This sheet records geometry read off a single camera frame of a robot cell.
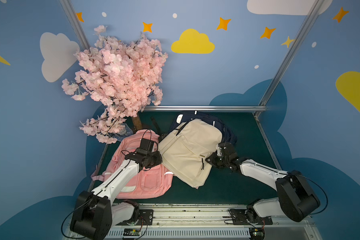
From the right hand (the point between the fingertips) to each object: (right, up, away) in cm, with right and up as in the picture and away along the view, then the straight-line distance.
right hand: (207, 158), depth 89 cm
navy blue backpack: (-14, +26, +26) cm, 39 cm away
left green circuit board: (-40, -33, -18) cm, 55 cm away
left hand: (-27, +1, -4) cm, 28 cm away
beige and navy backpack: (-13, +6, +3) cm, 15 cm away
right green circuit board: (+22, -34, -16) cm, 44 cm away
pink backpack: (-32, -12, -7) cm, 35 cm away
